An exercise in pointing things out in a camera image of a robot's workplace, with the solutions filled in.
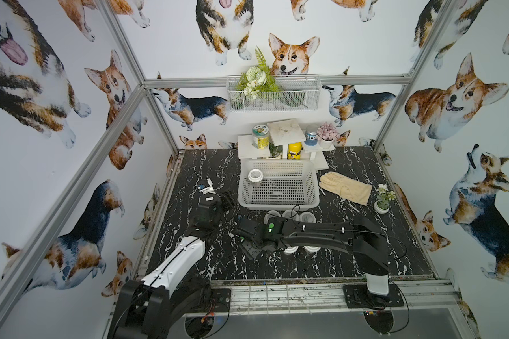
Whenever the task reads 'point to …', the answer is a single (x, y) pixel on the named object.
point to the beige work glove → (346, 188)
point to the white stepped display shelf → (284, 133)
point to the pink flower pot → (326, 135)
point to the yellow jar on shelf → (294, 150)
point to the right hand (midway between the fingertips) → (252, 233)
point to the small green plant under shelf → (276, 150)
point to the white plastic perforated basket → (278, 185)
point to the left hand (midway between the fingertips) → (223, 186)
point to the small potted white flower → (382, 205)
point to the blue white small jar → (311, 134)
